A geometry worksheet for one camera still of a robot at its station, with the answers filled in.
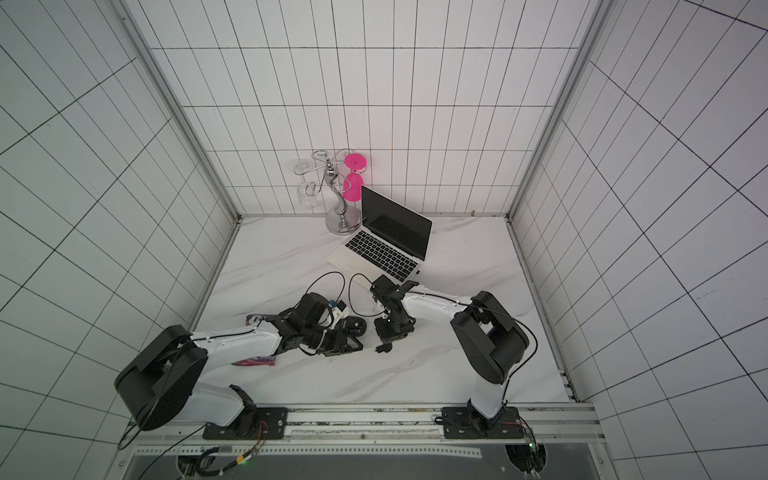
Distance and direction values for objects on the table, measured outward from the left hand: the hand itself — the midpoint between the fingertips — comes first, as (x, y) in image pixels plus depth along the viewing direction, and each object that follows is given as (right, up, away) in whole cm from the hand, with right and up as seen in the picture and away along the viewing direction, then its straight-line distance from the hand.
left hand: (350, 353), depth 81 cm
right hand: (+7, +1, +6) cm, 10 cm away
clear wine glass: (-20, +49, +28) cm, 60 cm away
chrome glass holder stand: (-8, +40, +36) cm, 54 cm away
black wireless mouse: (+1, +6, +6) cm, 8 cm away
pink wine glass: (-2, +52, +22) cm, 56 cm away
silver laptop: (+13, +31, +29) cm, 44 cm away
